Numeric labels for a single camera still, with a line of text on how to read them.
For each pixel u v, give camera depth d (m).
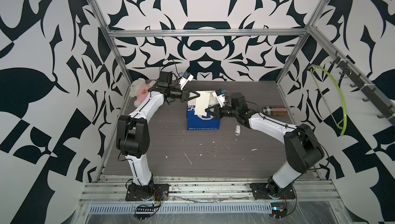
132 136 0.49
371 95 0.55
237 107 0.69
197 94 0.80
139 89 1.04
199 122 0.90
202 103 0.82
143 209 0.73
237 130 0.92
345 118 0.66
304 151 0.46
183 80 0.76
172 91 0.75
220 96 0.77
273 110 1.02
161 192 0.74
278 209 0.71
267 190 0.73
